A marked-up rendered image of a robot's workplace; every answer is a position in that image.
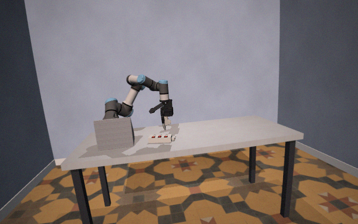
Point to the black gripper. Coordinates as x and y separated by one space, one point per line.
166 111

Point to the white power strip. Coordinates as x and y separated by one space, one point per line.
165 138

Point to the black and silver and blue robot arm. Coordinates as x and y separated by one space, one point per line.
113 108

